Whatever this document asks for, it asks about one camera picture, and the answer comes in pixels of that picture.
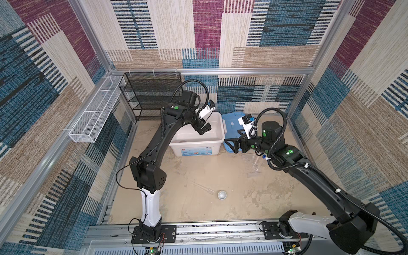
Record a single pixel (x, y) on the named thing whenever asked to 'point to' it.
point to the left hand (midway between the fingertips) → (204, 118)
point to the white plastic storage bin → (186, 141)
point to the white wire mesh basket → (91, 124)
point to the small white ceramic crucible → (222, 195)
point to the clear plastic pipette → (209, 190)
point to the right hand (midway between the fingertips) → (232, 138)
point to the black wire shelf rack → (148, 92)
